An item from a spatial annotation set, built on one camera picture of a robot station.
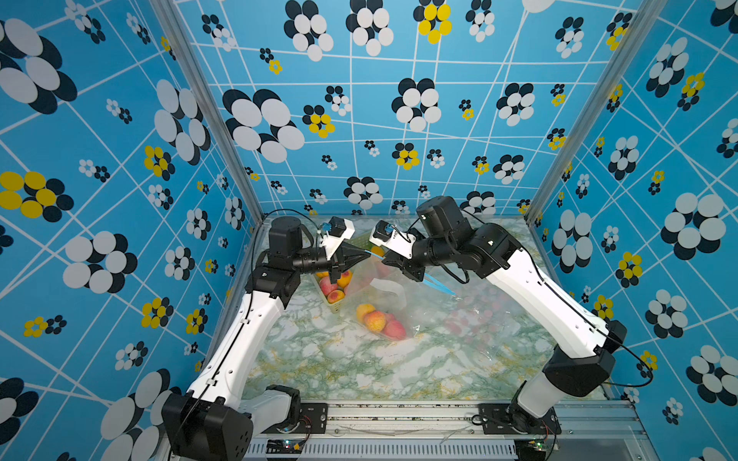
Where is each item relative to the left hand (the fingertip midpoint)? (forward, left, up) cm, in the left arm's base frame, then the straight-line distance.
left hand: (369, 251), depth 66 cm
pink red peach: (-8, -6, -25) cm, 27 cm away
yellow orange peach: (-7, -1, -23) cm, 24 cm away
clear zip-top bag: (-3, -3, -17) cm, 17 cm away
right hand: (0, -5, 0) cm, 5 cm away
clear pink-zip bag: (-3, -34, -34) cm, 48 cm away
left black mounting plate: (-29, +15, -34) cm, 47 cm away
